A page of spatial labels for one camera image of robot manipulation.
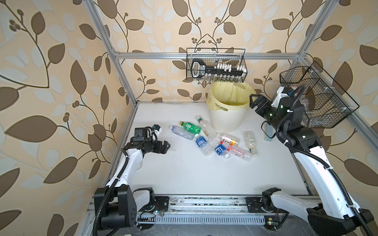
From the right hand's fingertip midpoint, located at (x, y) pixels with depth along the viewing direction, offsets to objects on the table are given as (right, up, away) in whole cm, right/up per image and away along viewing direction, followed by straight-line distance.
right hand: (258, 101), depth 64 cm
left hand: (-47, -22, +20) cm, 56 cm away
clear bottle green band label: (+7, -23, +27) cm, 36 cm away
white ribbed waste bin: (-6, -10, +31) cm, 33 cm away
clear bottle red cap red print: (-2, -29, +24) cm, 37 cm away
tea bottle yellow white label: (-3, -23, +29) cm, 37 cm away
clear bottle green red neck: (-17, -20, +31) cm, 41 cm away
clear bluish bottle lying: (-37, -18, +35) cm, 54 cm away
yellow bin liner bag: (-3, +8, +40) cm, 41 cm away
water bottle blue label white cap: (-23, -24, +27) cm, 43 cm away
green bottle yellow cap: (-31, -14, +35) cm, 49 cm away
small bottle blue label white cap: (-12, -27, +24) cm, 38 cm away
